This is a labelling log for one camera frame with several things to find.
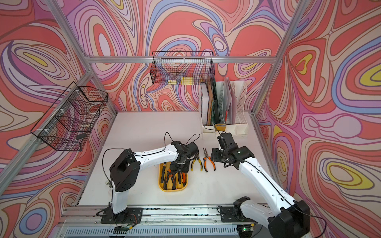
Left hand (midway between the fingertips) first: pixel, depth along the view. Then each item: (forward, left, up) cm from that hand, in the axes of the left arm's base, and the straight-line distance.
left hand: (185, 172), depth 85 cm
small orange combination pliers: (-2, +1, -1) cm, 2 cm away
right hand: (+3, -17, +11) cm, 21 cm away
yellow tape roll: (+30, -23, +6) cm, 38 cm away
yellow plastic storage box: (-4, +9, -3) cm, 10 cm away
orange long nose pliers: (+9, -16, -2) cm, 18 cm away
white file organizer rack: (+43, -27, +12) cm, 52 cm away
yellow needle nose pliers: (+7, -9, -2) cm, 12 cm away
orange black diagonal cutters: (-1, +9, -1) cm, 9 cm away
